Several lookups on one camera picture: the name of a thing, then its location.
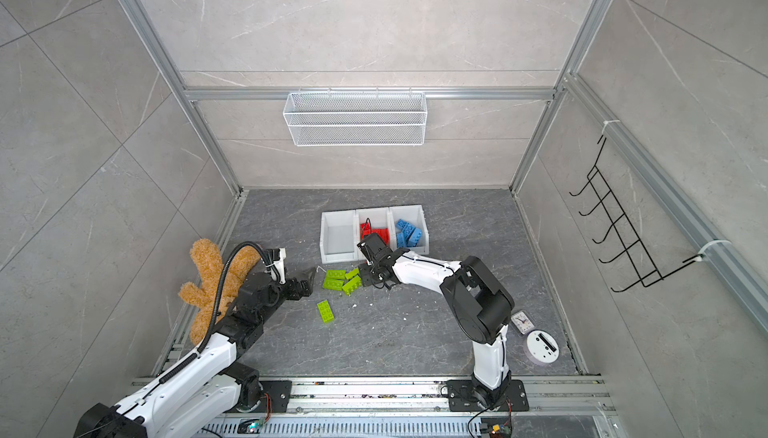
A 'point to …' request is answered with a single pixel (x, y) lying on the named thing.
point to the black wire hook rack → (634, 251)
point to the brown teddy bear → (209, 266)
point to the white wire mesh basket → (356, 119)
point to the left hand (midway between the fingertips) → (300, 262)
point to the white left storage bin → (338, 237)
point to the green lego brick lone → (325, 311)
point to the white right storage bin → (418, 242)
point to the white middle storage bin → (380, 218)
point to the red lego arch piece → (366, 225)
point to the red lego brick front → (384, 233)
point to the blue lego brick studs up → (405, 226)
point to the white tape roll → (542, 346)
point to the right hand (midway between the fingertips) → (369, 271)
